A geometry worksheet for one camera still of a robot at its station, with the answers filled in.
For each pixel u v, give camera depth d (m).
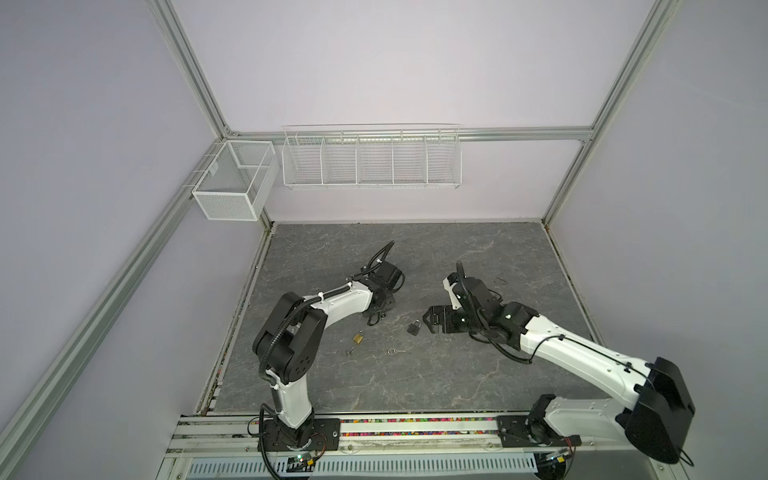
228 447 0.73
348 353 0.87
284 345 0.48
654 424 0.39
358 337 0.90
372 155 0.98
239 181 1.02
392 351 0.87
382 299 0.72
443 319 0.69
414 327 0.91
